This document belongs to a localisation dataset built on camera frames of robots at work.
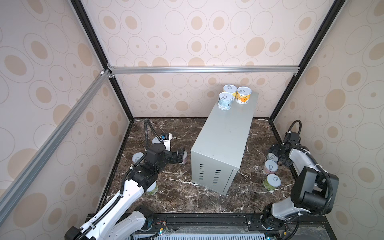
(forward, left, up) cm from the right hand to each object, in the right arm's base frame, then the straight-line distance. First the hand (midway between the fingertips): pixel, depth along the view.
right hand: (279, 153), depth 90 cm
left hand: (-6, +58, +18) cm, 61 cm away
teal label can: (-1, +3, -3) cm, 4 cm away
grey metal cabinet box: (-17, +42, +26) cm, 52 cm away
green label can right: (-16, +8, -4) cm, 19 cm away
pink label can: (-11, +55, +16) cm, 59 cm away
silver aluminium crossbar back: (+104, -10, -2) cm, 105 cm away
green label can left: (-20, +74, -2) cm, 76 cm away
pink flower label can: (-8, +7, -3) cm, 11 cm away
